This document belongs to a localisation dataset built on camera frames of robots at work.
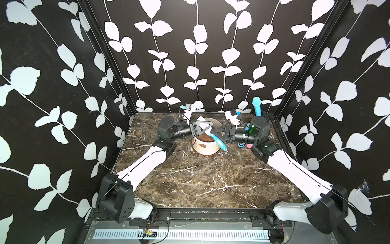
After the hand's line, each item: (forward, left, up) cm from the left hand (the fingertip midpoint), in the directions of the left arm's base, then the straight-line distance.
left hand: (211, 123), depth 64 cm
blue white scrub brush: (-7, -4, -6) cm, 9 cm away
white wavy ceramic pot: (+3, 0, -25) cm, 26 cm away
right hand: (-5, +1, -1) cm, 5 cm away
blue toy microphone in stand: (+22, -29, -8) cm, 37 cm away
